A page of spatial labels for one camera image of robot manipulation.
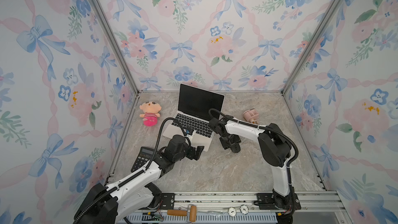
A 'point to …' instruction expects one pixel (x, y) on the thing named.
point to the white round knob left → (232, 211)
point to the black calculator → (145, 154)
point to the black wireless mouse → (236, 148)
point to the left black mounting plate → (167, 201)
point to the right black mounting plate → (266, 201)
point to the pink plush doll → (151, 110)
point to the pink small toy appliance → (251, 115)
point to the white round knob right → (244, 209)
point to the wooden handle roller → (190, 213)
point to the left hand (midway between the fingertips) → (197, 143)
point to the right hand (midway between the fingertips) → (232, 144)
